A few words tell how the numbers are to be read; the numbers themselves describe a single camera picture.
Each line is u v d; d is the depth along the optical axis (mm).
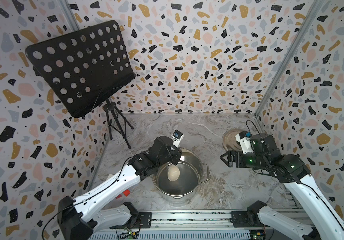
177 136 622
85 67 595
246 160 574
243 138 595
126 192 818
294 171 418
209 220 761
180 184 841
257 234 716
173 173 877
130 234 708
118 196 800
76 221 368
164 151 531
